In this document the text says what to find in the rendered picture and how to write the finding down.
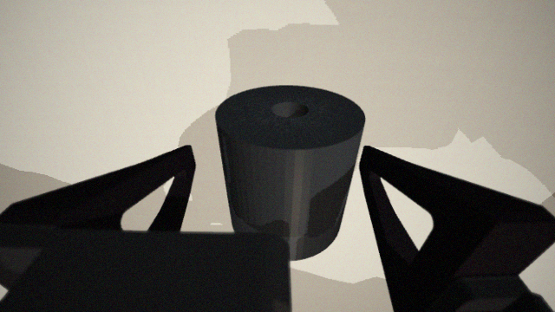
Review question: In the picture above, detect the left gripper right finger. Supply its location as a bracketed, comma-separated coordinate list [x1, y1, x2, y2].
[359, 146, 555, 312]

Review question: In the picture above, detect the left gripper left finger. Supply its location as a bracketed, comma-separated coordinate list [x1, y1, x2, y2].
[0, 145, 196, 231]

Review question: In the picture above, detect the dark grey hollow cylinder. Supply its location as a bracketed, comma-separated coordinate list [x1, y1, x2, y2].
[215, 85, 366, 261]

